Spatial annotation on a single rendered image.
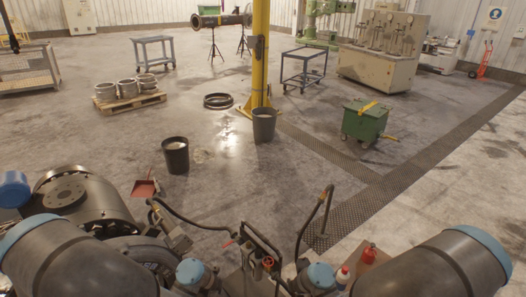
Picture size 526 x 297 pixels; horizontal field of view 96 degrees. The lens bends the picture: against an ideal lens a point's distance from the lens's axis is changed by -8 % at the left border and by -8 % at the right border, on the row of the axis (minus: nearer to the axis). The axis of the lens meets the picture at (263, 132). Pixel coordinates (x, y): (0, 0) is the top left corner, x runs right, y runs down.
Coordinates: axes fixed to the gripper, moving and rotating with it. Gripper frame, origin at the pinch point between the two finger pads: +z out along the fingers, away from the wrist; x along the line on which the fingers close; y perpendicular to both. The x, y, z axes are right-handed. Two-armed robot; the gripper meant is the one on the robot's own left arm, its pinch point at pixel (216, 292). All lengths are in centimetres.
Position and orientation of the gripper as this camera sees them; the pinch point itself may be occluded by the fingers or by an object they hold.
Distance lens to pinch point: 134.7
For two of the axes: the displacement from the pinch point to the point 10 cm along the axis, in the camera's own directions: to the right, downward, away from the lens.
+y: 1.2, -7.8, 6.1
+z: 1.4, 6.3, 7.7
